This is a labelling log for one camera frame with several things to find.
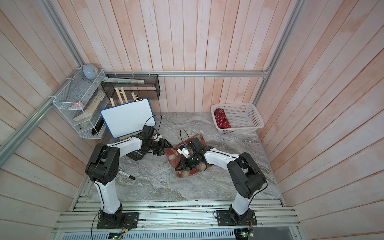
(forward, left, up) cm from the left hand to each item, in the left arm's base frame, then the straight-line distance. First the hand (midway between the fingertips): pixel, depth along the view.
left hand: (170, 150), depth 94 cm
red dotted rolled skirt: (+27, -36, 0) cm, 45 cm away
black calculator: (-3, +23, -3) cm, 23 cm away
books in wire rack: (+12, +42, +27) cm, 51 cm away
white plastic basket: (+33, -56, -5) cm, 65 cm away
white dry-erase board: (+14, +26, +15) cm, 33 cm away
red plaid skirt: (-7, -4, +2) cm, 8 cm away
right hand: (-13, -5, +1) cm, 14 cm away
